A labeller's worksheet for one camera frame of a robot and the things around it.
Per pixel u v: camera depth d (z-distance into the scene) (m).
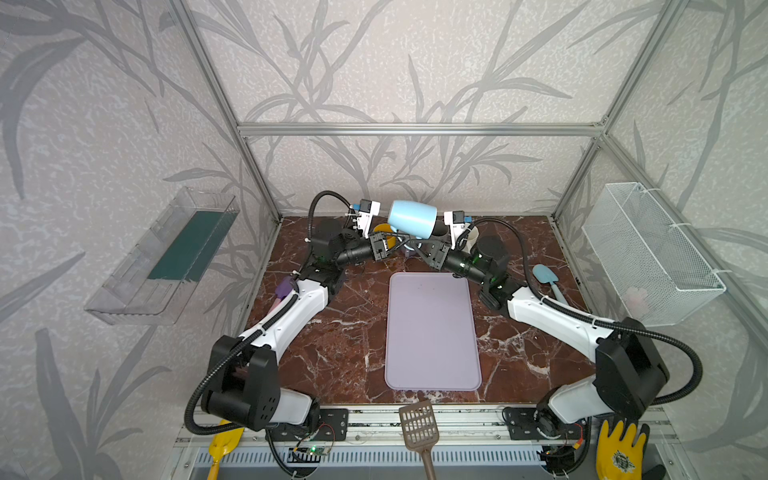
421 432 0.71
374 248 0.65
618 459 0.68
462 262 0.66
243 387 0.41
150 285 0.64
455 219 0.68
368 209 0.68
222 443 0.69
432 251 0.68
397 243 0.71
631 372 0.43
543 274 1.02
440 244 0.68
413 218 0.69
